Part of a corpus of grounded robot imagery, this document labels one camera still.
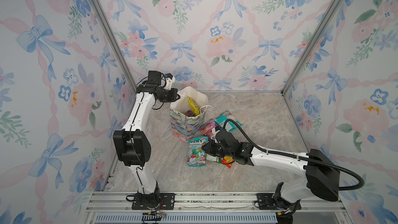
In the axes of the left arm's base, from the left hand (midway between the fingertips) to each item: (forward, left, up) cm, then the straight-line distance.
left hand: (180, 94), depth 85 cm
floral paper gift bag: (-15, -2, -8) cm, 18 cm away
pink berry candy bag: (-8, -15, -22) cm, 28 cm away
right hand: (-25, -11, -11) cm, 30 cm away
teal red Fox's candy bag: (-28, -9, -14) cm, 32 cm away
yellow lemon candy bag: (-5, -8, -4) cm, 10 cm away
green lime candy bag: (-27, -17, -22) cm, 38 cm away
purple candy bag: (+1, -4, -18) cm, 19 cm away
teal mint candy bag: (+1, -25, -25) cm, 35 cm away
